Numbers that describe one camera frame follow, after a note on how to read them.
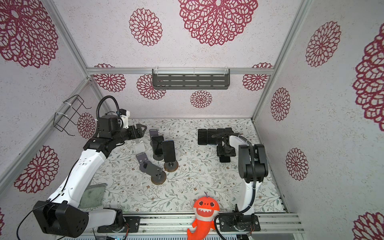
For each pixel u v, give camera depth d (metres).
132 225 0.73
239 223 0.67
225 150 0.87
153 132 0.99
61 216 0.39
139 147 1.02
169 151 0.87
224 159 0.96
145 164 0.92
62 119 0.73
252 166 0.47
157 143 1.04
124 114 0.68
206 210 0.70
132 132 0.67
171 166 0.95
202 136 1.09
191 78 0.95
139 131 0.69
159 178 0.83
